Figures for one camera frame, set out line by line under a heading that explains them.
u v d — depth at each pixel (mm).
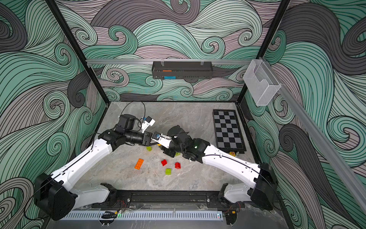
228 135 951
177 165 832
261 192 369
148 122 684
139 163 856
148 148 904
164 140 600
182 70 973
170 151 634
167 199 742
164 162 856
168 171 817
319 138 519
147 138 636
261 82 765
